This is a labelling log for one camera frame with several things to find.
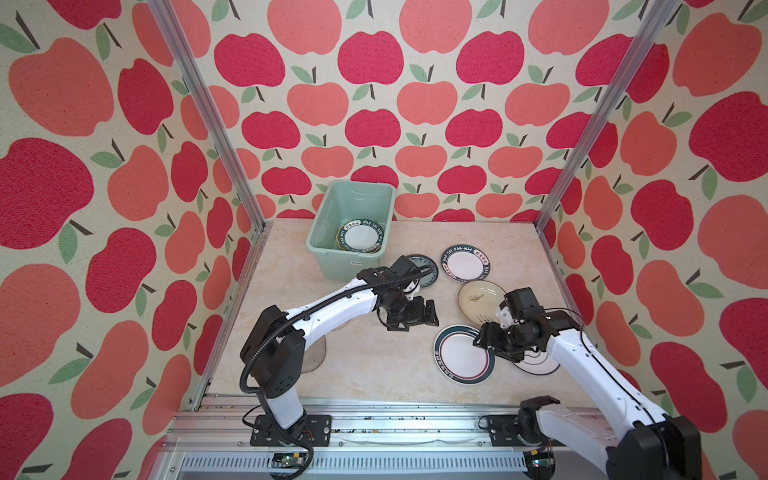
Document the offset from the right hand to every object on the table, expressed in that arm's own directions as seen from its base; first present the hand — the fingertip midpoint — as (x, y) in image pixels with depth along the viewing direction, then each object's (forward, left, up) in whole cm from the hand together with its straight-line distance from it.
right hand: (489, 345), depth 81 cm
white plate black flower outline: (-2, -14, -4) cm, 15 cm away
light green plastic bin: (+52, +51, +4) cm, 73 cm away
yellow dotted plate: (+40, +50, -4) cm, 64 cm away
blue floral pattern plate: (+26, +16, -8) cm, 32 cm away
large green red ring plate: (-2, +7, -8) cm, 11 cm away
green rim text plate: (+34, +3, -7) cm, 35 cm away
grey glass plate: (-5, +50, -7) cm, 51 cm away
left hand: (0, +17, +6) cm, 18 cm away
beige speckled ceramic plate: (+19, -1, -7) cm, 20 cm away
